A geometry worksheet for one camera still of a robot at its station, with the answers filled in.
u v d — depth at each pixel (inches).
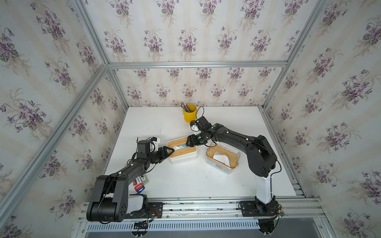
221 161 31.5
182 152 33.2
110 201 16.3
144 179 31.5
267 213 26.0
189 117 42.4
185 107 39.7
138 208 24.1
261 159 19.9
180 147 34.7
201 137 30.8
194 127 33.3
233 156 32.7
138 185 31.5
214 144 30.1
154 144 29.6
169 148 33.5
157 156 30.6
